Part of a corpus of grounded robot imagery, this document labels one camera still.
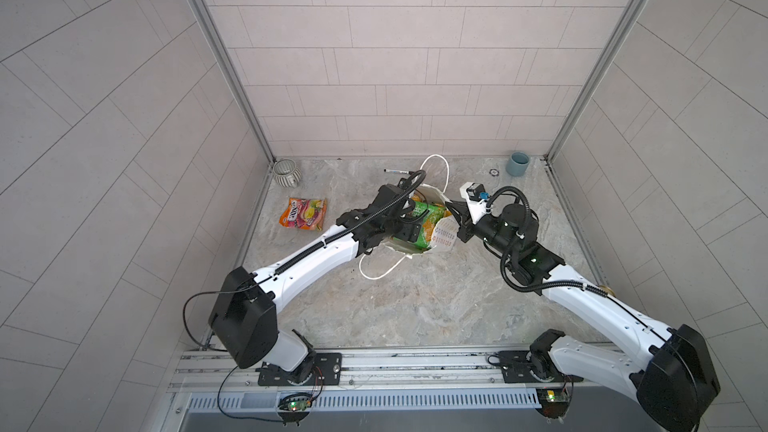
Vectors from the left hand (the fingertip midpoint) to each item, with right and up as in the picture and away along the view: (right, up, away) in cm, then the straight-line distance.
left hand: (416, 215), depth 80 cm
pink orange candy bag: (-36, -1, +17) cm, 40 cm away
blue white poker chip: (+32, +13, +31) cm, 46 cm away
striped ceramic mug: (-46, +13, +28) cm, 55 cm away
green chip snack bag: (+4, -1, -1) cm, 4 cm away
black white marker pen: (-5, +13, +32) cm, 35 cm away
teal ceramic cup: (+38, +16, +25) cm, 48 cm away
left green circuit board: (-26, -40, -16) cm, 50 cm away
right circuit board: (+31, -42, -12) cm, 54 cm away
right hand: (+7, +3, -7) cm, 11 cm away
